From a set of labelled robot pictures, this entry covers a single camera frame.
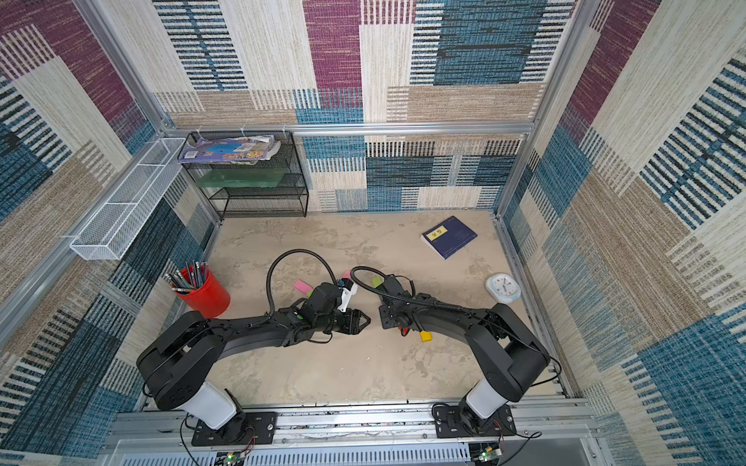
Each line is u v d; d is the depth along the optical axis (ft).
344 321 2.55
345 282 2.66
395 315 2.34
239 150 2.68
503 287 3.16
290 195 3.81
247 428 2.39
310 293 3.19
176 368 1.46
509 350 1.48
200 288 2.70
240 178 3.13
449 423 2.39
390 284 2.40
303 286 3.24
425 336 2.85
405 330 3.02
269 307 2.13
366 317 2.73
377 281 2.60
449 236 3.68
